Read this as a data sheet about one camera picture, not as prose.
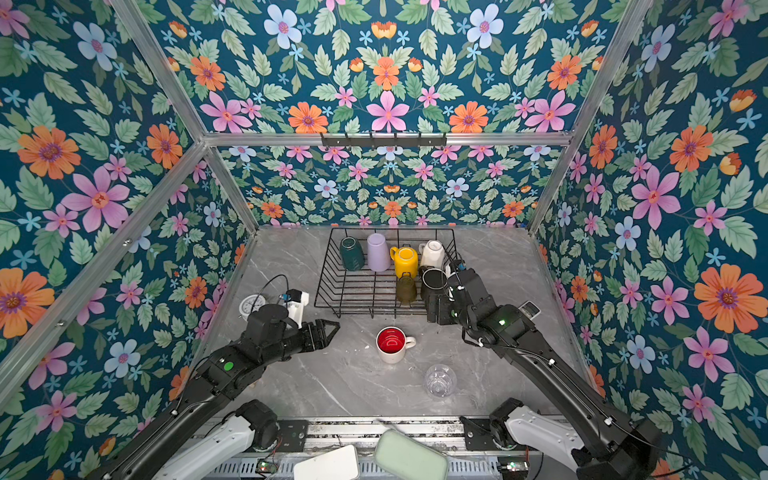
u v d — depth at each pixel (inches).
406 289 37.6
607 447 15.0
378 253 38.8
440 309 25.6
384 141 36.3
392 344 34.7
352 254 38.8
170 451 17.5
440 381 32.4
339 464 26.2
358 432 29.6
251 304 36.9
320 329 26.0
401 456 26.8
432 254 37.9
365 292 39.9
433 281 35.2
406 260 37.6
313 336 25.1
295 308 26.5
